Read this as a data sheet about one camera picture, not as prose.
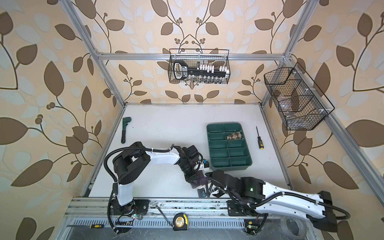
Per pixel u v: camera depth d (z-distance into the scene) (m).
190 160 0.77
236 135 0.94
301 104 0.74
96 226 0.69
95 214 0.74
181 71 0.84
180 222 0.68
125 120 1.10
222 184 0.50
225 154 0.94
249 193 0.50
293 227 0.69
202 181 0.80
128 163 0.51
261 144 0.96
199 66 0.81
